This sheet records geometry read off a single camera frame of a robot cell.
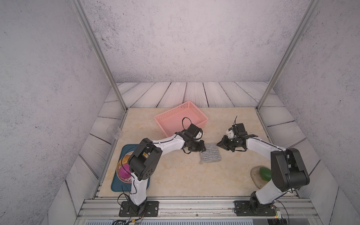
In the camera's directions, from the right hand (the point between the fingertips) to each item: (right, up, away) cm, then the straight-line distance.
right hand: (218, 143), depth 91 cm
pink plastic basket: (-33, +14, +20) cm, 41 cm away
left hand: (-8, -4, -3) cm, 9 cm away
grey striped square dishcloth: (-4, -6, 0) cm, 8 cm away
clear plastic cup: (-73, +8, +12) cm, 74 cm away
